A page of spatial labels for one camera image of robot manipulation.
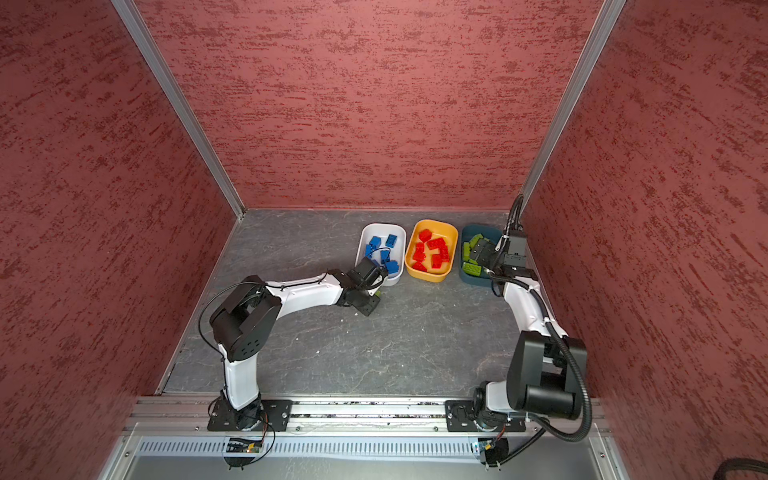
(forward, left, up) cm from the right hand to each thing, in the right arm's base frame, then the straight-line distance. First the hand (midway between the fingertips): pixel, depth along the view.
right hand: (484, 254), depth 89 cm
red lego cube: (+11, +18, -13) cm, 25 cm away
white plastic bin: (+11, +26, -13) cm, 31 cm away
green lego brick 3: (+10, +2, -11) cm, 15 cm away
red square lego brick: (+18, +16, -12) cm, 27 cm away
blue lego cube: (+4, +28, -12) cm, 31 cm away
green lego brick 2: (+3, 0, -13) cm, 14 cm away
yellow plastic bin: (+13, +14, -14) cm, 24 cm away
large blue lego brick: (+14, +35, -12) cm, 40 cm away
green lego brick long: (-10, +33, -4) cm, 35 cm away
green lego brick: (+16, -3, -12) cm, 20 cm away
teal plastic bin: (+19, -1, -11) cm, 22 cm away
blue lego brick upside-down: (+17, +28, -13) cm, 35 cm away
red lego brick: (+8, +10, -12) cm, 18 cm away
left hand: (-9, +37, -14) cm, 40 cm away
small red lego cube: (+5, +19, -13) cm, 24 cm away
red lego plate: (+16, +11, -14) cm, 24 cm away
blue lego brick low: (+9, +31, -12) cm, 35 cm away
